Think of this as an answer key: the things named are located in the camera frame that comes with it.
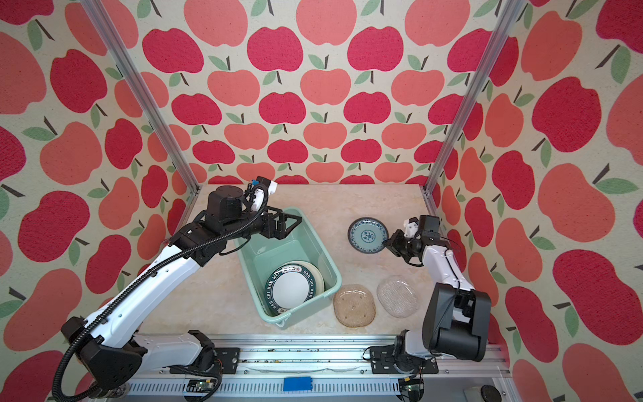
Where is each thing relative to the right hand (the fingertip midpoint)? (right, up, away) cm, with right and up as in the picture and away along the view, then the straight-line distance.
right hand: (386, 247), depth 89 cm
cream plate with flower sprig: (-24, -12, 0) cm, 27 cm away
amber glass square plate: (-12, -20, -3) cm, 23 cm away
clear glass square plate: (+4, -17, -1) cm, 18 cm away
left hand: (-31, +10, -22) cm, 39 cm away
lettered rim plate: (-35, -14, -2) cm, 38 cm away
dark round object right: (+18, -32, -28) cm, 46 cm away
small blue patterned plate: (-7, +4, +2) cm, 8 cm away
